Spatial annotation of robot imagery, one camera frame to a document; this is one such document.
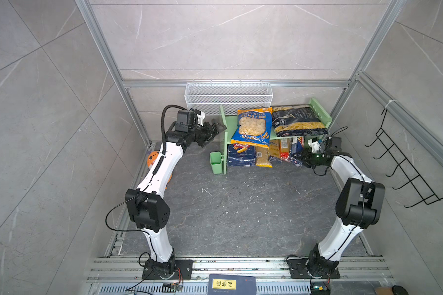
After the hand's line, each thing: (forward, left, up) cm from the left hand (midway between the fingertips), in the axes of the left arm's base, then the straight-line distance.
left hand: (221, 127), depth 78 cm
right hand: (-1, -38, -19) cm, 42 cm away
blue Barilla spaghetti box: (+3, -40, -15) cm, 42 cm away
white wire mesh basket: (+25, +6, -1) cm, 26 cm away
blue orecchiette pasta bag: (+2, -15, -2) cm, 15 cm away
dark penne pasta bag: (+6, -34, -1) cm, 35 cm away
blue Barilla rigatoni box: (-2, -9, -17) cm, 19 cm away
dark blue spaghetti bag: (+2, -29, -19) cm, 34 cm away
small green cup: (+4, +3, -27) cm, 27 cm away
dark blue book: (-54, +2, -32) cm, 62 cm away
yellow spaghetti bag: (-2, -21, -19) cm, 28 cm away
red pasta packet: (+3, -35, -18) cm, 39 cm away
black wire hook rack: (-25, -67, -2) cm, 72 cm away
